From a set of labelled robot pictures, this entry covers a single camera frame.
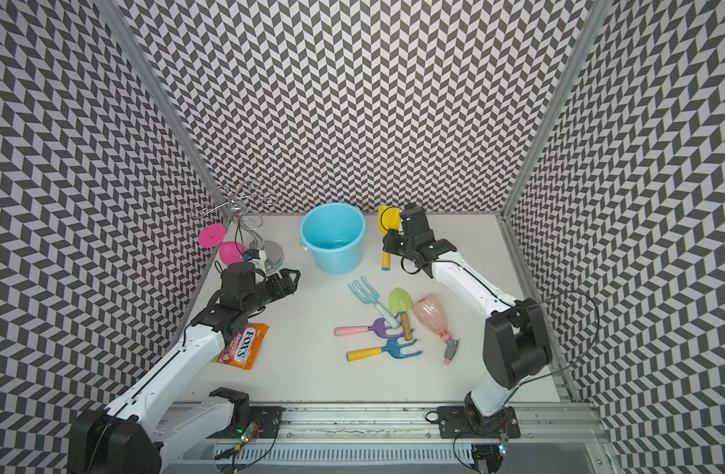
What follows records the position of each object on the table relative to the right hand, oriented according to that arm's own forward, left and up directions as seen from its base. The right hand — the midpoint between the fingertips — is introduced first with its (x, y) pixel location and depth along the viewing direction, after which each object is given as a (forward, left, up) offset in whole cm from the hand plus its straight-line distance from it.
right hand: (385, 243), depth 86 cm
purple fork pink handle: (-18, +2, -19) cm, 26 cm away
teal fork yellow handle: (-24, -2, -19) cm, 31 cm away
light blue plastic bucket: (+21, +19, -19) cm, 34 cm away
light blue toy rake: (-7, +5, -19) cm, 21 cm away
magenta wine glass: (-3, +47, +9) cm, 47 cm away
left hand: (-10, +27, -3) cm, 29 cm away
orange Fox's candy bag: (-26, +40, -16) cm, 51 cm away
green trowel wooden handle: (-10, -5, -18) cm, 21 cm away
